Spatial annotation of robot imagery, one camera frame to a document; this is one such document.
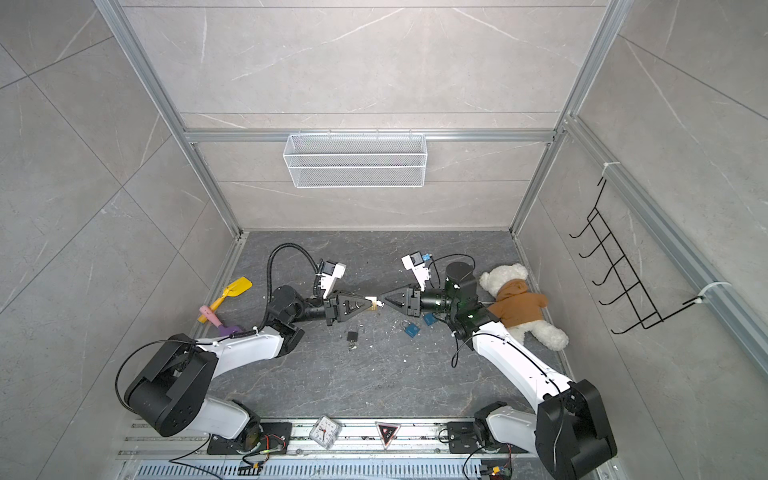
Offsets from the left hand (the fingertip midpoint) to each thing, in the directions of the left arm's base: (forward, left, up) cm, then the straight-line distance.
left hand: (369, 302), depth 69 cm
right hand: (+1, -3, -1) cm, 3 cm away
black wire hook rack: (-5, -60, +4) cm, 60 cm away
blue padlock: (+4, -12, -25) cm, 29 cm away
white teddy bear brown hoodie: (+7, -44, -17) cm, 48 cm away
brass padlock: (-1, -1, -1) cm, 1 cm away
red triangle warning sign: (-23, -3, -26) cm, 35 cm away
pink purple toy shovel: (+6, +46, -25) cm, 53 cm away
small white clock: (-22, +12, -24) cm, 35 cm away
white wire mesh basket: (+55, +5, +3) cm, 55 cm away
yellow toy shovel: (+23, +48, -26) cm, 59 cm away
